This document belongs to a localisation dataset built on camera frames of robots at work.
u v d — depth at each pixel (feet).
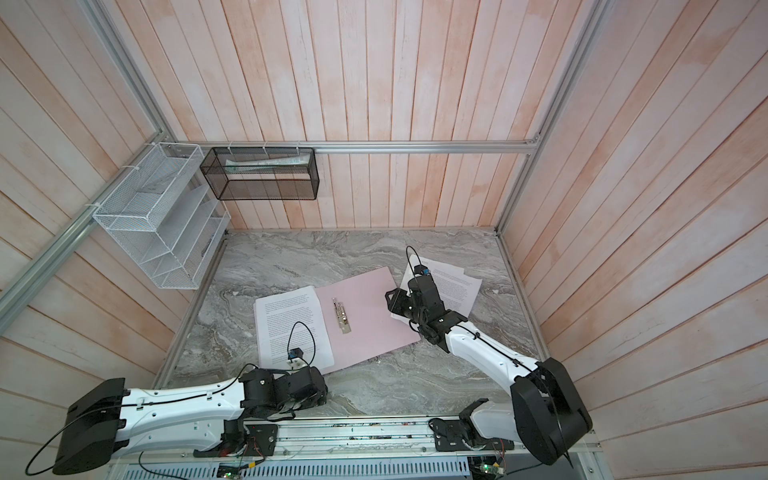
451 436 2.40
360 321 3.14
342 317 3.10
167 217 2.42
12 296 1.67
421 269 2.50
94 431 1.33
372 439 2.46
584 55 2.44
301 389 1.98
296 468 2.30
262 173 3.23
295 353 2.46
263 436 2.42
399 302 2.46
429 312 2.12
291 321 3.12
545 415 1.35
